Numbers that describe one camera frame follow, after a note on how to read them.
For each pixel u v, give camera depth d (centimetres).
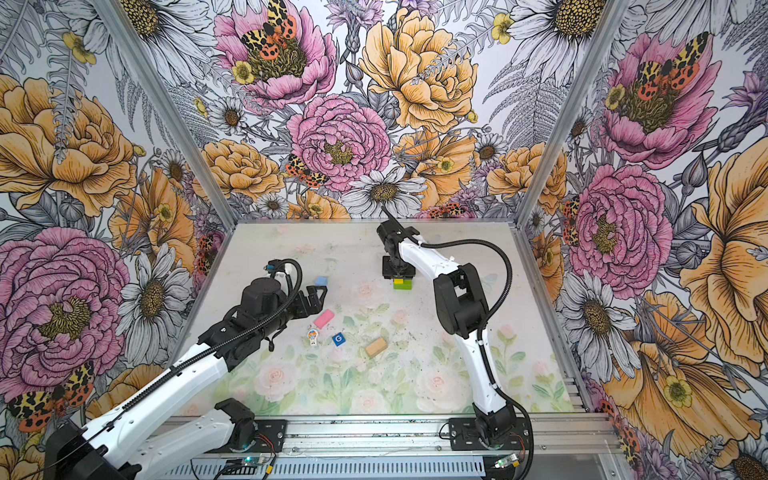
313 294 70
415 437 76
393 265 87
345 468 65
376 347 88
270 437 73
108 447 40
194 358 50
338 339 89
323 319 93
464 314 61
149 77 81
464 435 74
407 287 102
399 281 101
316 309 70
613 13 71
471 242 63
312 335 90
